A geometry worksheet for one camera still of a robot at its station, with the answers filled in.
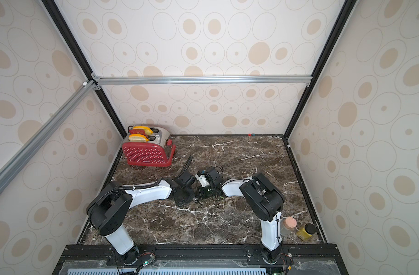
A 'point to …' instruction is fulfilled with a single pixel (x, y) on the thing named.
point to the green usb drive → (222, 197)
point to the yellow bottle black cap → (307, 231)
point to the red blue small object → (250, 134)
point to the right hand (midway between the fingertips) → (193, 200)
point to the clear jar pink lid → (287, 224)
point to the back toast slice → (147, 131)
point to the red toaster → (158, 152)
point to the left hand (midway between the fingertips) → (198, 199)
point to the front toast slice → (137, 138)
